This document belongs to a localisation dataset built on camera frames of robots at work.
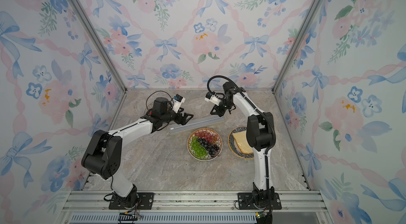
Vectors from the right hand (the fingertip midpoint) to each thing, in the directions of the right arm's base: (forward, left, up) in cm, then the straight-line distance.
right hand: (214, 111), depth 97 cm
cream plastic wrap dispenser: (-7, +11, -2) cm, 13 cm away
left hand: (-5, +15, +5) cm, 16 cm away
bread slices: (-18, -15, -6) cm, 24 cm away
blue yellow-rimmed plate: (-19, -11, -8) cm, 23 cm away
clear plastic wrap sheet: (-19, -13, -5) cm, 24 cm away
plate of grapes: (-20, +6, -5) cm, 21 cm away
